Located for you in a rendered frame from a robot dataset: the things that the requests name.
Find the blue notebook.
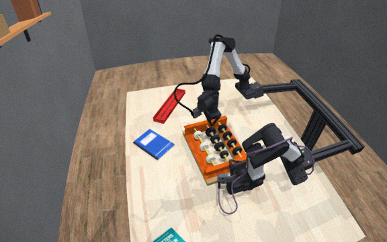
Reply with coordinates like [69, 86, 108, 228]
[133, 129, 175, 160]

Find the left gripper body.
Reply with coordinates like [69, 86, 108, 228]
[221, 161, 246, 184]

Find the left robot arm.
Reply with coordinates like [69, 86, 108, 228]
[226, 123, 308, 195]

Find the teal paperback book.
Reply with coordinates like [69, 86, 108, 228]
[153, 228, 185, 242]

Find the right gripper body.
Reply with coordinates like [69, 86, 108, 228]
[192, 103, 222, 120]

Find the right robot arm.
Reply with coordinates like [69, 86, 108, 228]
[192, 37, 256, 119]

